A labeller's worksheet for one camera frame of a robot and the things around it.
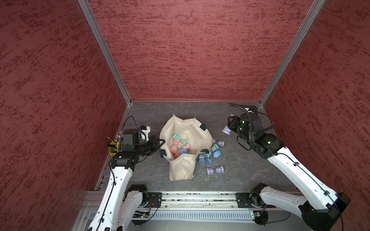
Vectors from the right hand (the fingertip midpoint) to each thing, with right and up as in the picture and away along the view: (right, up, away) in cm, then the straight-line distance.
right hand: (228, 122), depth 73 cm
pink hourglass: (-22, -17, +17) cm, 32 cm away
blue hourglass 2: (-2, -21, +17) cm, 27 cm away
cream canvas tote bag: (-15, -10, +15) cm, 24 cm away
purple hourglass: (-2, -4, -4) cm, 6 cm away
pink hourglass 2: (-30, -18, +14) cm, 38 cm away
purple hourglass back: (+1, -15, +21) cm, 25 cm away
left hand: (-33, -12, 0) cm, 35 cm away
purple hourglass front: (-8, -29, +8) cm, 31 cm away
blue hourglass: (-24, -19, +14) cm, 34 cm away
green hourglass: (-29, -11, +24) cm, 40 cm away
